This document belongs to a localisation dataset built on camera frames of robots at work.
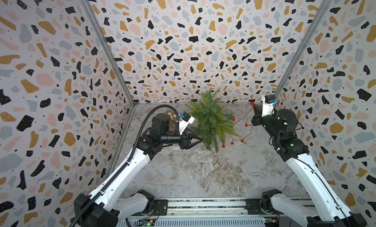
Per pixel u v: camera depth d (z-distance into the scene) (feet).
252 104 2.26
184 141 1.93
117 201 1.67
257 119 2.02
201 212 2.40
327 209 1.26
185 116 1.94
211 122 2.42
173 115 1.95
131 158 1.52
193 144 2.06
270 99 1.83
